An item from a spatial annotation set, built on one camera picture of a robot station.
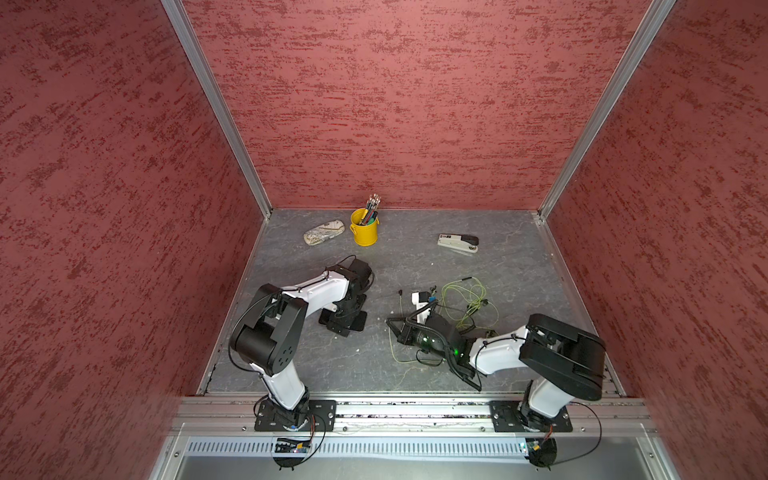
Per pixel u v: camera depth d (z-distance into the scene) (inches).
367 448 30.5
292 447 28.1
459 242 42.3
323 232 43.3
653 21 28.5
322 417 29.3
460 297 38.3
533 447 28.0
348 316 31.2
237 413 29.9
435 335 23.5
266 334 18.4
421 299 31.0
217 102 34.4
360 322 35.3
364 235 42.3
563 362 17.6
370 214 40.6
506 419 28.7
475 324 35.6
